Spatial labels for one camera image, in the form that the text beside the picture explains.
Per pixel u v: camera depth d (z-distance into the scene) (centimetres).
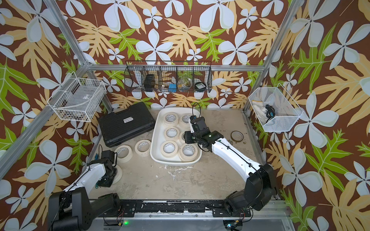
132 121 104
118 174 82
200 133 62
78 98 80
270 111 81
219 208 73
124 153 91
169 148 96
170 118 111
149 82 99
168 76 98
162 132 104
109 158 73
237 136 101
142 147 98
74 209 42
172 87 95
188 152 95
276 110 83
